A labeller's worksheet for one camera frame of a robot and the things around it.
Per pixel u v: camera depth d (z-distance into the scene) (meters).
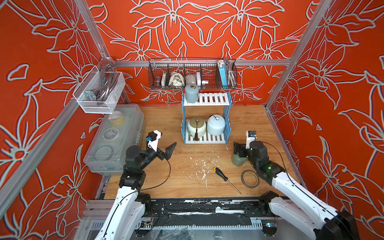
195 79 0.94
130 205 0.50
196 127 0.92
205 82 0.98
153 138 0.60
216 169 0.85
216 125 0.94
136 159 0.54
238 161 0.84
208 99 0.86
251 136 0.70
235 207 0.75
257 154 0.59
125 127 0.81
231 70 0.82
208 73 0.98
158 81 0.92
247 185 0.80
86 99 0.70
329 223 0.40
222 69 0.83
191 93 0.79
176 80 0.90
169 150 0.64
